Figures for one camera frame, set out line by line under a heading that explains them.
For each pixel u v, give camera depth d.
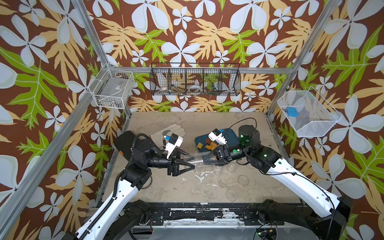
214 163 0.59
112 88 0.86
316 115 0.78
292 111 0.87
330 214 0.38
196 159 0.59
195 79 0.98
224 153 0.53
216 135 0.59
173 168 0.52
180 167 0.55
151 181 0.86
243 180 0.88
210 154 0.55
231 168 0.91
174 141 0.53
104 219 0.41
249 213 0.76
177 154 0.59
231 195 0.82
